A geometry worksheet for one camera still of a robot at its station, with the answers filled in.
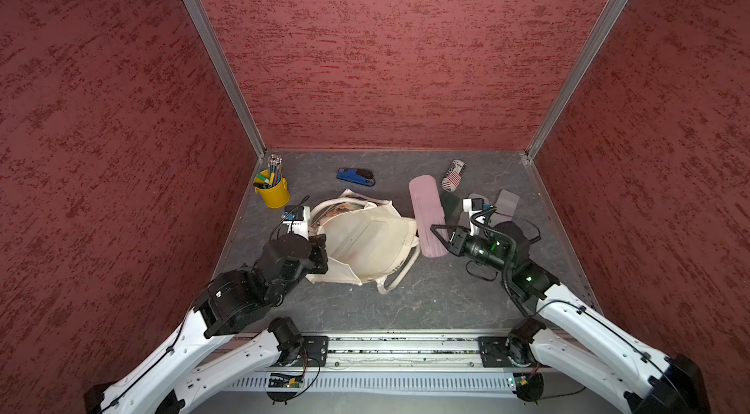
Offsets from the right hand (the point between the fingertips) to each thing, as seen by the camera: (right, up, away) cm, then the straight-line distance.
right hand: (430, 235), depth 73 cm
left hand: (-26, -1, -7) cm, 27 cm away
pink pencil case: (0, +11, +3) cm, 11 cm away
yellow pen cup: (-51, +12, +24) cm, 57 cm away
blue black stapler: (-23, +16, +36) cm, 45 cm away
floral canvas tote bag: (-17, -5, +13) cm, 22 cm away
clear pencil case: (+33, +4, +30) cm, 45 cm away
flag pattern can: (+15, +16, +37) cm, 43 cm away
